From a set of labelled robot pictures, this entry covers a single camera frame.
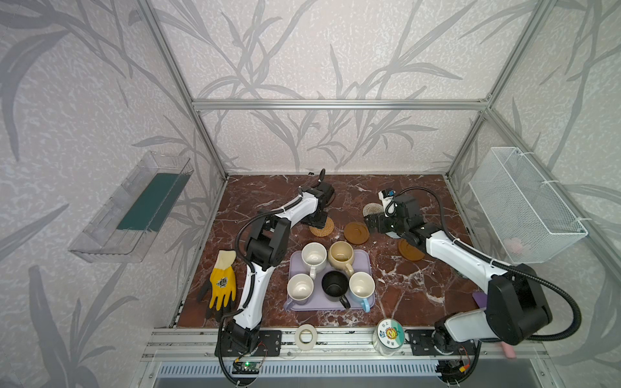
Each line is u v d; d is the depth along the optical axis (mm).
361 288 836
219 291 825
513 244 723
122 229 630
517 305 423
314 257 912
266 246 579
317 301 808
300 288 824
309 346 735
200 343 754
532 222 601
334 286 840
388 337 679
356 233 988
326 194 858
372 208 1060
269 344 732
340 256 910
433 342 722
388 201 765
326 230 990
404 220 665
